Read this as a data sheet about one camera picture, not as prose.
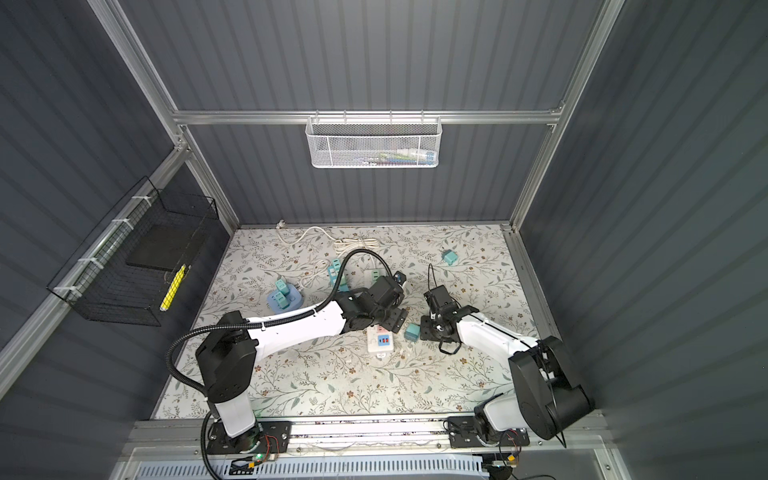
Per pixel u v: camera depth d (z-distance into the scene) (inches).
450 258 42.5
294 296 38.2
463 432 28.9
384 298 25.4
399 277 29.7
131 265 28.4
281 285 37.3
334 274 40.4
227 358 18.2
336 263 39.1
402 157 35.9
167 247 29.7
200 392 19.8
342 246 44.0
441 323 25.7
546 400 16.7
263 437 28.5
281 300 35.9
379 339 34.2
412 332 34.9
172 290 27.0
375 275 37.9
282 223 48.5
